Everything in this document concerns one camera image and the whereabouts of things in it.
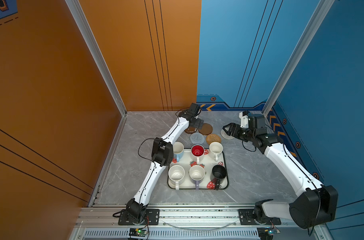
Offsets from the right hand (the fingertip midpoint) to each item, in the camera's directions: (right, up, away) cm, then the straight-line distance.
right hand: (226, 129), depth 81 cm
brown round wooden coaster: (-7, -1, +30) cm, 31 cm away
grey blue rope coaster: (-15, -7, +22) cm, 28 cm away
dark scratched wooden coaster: (-19, -1, +28) cm, 34 cm away
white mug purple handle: (-16, -26, +6) cm, 31 cm away
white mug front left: (-28, -26, +6) cm, 39 cm away
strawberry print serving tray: (-10, -27, +7) cm, 30 cm away
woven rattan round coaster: (-3, -7, +24) cm, 26 cm away
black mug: (-4, -26, +4) cm, 27 cm away
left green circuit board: (-45, -49, -10) cm, 68 cm away
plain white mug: (-3, -13, +13) cm, 19 cm away
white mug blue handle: (-27, -13, +11) cm, 32 cm away
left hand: (-16, +5, +26) cm, 30 cm away
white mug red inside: (-15, -14, +13) cm, 25 cm away
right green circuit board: (+17, -50, -10) cm, 53 cm away
